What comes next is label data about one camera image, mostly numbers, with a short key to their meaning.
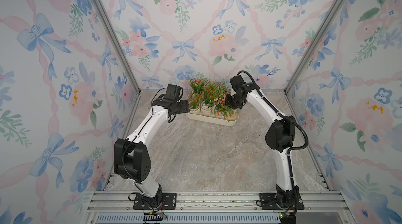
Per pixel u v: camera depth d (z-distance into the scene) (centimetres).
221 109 86
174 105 63
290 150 59
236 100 80
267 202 73
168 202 74
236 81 76
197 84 103
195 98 97
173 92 66
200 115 103
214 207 73
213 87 107
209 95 94
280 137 57
